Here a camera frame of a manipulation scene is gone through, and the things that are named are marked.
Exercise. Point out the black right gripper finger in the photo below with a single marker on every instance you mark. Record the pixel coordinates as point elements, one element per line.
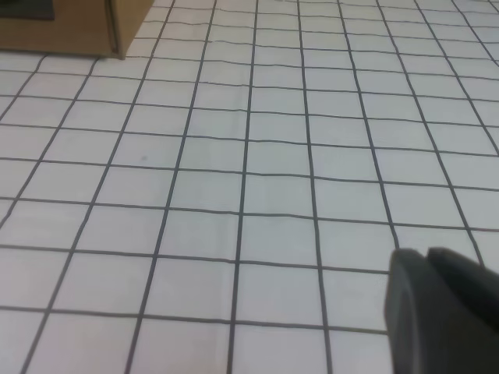
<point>441,313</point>

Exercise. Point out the white grid tablecloth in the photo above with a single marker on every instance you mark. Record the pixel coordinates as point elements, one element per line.
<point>226,198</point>

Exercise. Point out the brown cardboard shoebox cabinet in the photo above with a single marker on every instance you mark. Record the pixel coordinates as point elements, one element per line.
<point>93,28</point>

